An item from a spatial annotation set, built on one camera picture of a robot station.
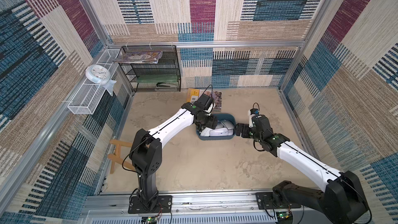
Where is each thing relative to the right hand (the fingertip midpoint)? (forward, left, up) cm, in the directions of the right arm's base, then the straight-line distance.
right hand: (241, 124), depth 85 cm
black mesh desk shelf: (+38, +48, +2) cm, 61 cm away
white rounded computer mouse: (+1, +19, -10) cm, 22 cm away
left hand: (+3, +17, 0) cm, 17 cm away
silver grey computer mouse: (+6, +8, -9) cm, 14 cm away
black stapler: (+35, +48, -2) cm, 60 cm away
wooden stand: (-20, +59, +7) cm, 63 cm away
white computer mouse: (0, +10, -8) cm, 13 cm away
